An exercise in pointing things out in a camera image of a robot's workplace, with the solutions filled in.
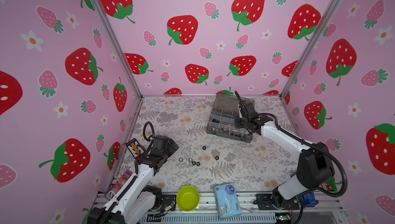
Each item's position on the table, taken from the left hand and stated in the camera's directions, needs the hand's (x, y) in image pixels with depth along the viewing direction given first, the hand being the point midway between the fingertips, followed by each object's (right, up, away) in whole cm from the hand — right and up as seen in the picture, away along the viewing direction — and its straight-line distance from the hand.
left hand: (171, 146), depth 85 cm
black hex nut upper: (+18, -3, +8) cm, 20 cm away
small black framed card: (-23, -3, +6) cm, 24 cm away
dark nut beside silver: (+26, -8, +4) cm, 27 cm away
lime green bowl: (+10, -24, -9) cm, 28 cm away
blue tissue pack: (+29, -22, -17) cm, 40 cm away
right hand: (+38, +15, +4) cm, 41 cm away
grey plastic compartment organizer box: (+31, +12, +19) cm, 38 cm away
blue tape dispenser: (+67, -21, -16) cm, 72 cm away
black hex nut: (+12, -10, +2) cm, 16 cm away
